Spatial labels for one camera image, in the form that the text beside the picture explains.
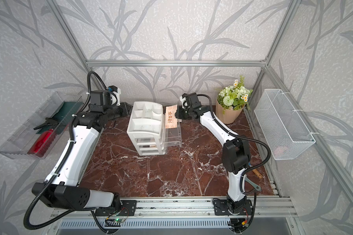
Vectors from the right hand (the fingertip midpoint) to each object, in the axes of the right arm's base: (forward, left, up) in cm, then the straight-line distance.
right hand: (174, 113), depth 87 cm
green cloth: (-11, +53, +12) cm, 55 cm away
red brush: (-29, +50, +15) cm, 59 cm away
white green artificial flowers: (+4, -35, +9) cm, 36 cm away
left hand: (-6, +21, +12) cm, 25 cm away
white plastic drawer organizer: (-8, +16, -2) cm, 17 cm away
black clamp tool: (-18, +54, +14) cm, 58 cm away
